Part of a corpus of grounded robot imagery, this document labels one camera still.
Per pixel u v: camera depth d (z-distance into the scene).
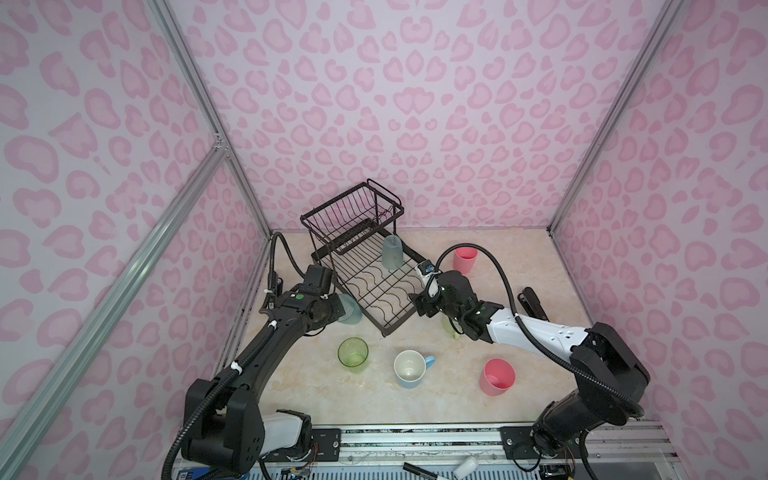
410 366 0.84
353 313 0.86
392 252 1.07
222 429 0.40
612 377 0.44
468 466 0.68
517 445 0.73
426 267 0.74
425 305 0.77
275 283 1.00
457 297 0.66
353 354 0.87
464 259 1.00
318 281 0.65
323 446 0.73
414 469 0.70
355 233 1.45
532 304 0.96
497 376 0.84
